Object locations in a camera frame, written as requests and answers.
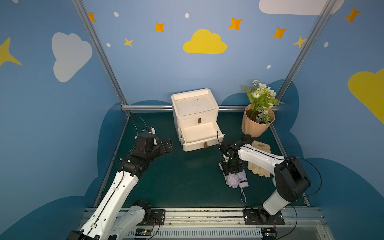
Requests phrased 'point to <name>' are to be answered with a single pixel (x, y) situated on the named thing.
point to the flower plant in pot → (259, 115)
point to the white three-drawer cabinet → (195, 113)
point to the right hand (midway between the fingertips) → (230, 171)
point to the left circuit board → (143, 232)
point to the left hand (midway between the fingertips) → (165, 142)
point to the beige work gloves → (265, 147)
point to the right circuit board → (268, 233)
